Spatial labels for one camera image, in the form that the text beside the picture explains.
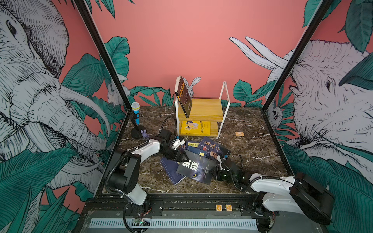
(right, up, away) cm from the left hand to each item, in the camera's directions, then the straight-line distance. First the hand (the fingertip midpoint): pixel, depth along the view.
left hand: (183, 157), depth 86 cm
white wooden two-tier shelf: (+15, +25, +2) cm, 29 cm away
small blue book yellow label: (+6, +5, +9) cm, 12 cm away
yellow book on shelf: (+9, +17, +16) cm, 25 cm away
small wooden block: (+40, +12, +18) cm, 46 cm away
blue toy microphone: (-30, +31, +2) cm, 43 cm away
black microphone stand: (-35, +14, +16) cm, 40 cm away
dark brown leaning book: (0, +36, -5) cm, 37 cm away
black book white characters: (+8, -6, 0) cm, 10 cm away
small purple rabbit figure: (-27, +13, +12) cm, 32 cm away
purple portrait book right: (+20, +3, +9) cm, 22 cm away
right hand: (+15, -8, -2) cm, 17 cm away
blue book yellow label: (-7, -5, -1) cm, 9 cm away
